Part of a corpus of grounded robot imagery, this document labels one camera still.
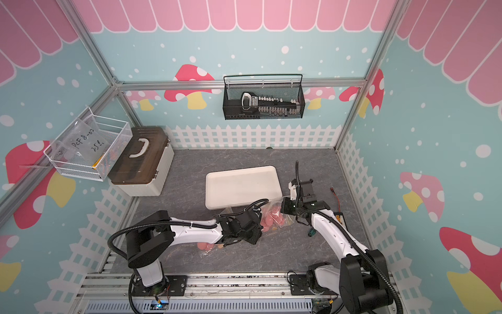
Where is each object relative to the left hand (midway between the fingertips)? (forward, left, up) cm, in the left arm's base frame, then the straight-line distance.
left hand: (258, 236), depth 86 cm
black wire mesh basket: (+46, +13, +34) cm, 59 cm away
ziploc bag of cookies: (-5, +21, +3) cm, 22 cm away
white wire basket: (+32, +60, +32) cm, 75 cm away
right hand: (+11, -10, +9) cm, 18 cm away
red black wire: (+20, -40, 0) cm, 45 cm away
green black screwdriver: (+2, -24, +1) cm, 24 cm away
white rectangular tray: (+26, +10, -1) cm, 28 cm away
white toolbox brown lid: (+22, +51, +20) cm, 59 cm away
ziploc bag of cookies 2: (+6, -6, +5) cm, 10 cm away
